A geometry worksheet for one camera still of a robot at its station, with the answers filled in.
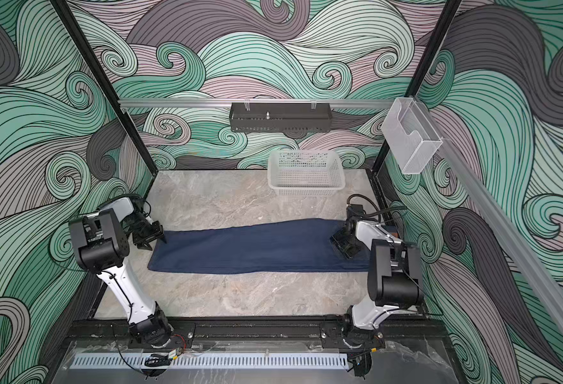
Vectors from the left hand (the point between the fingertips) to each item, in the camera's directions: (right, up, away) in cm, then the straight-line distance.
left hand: (158, 241), depth 94 cm
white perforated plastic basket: (+63, +29, +26) cm, 74 cm away
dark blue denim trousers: (+58, -3, +4) cm, 59 cm away
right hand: (+71, -2, -1) cm, 71 cm away
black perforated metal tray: (+50, +50, +2) cm, 71 cm away
